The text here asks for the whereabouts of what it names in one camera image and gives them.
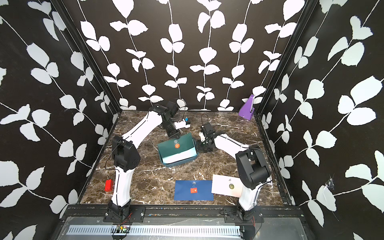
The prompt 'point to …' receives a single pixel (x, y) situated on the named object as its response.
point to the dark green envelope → (177, 145)
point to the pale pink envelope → (227, 185)
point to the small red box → (109, 185)
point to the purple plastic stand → (247, 109)
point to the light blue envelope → (176, 157)
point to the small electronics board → (121, 228)
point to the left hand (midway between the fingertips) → (178, 133)
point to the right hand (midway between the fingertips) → (195, 147)
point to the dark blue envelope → (194, 190)
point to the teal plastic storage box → (182, 161)
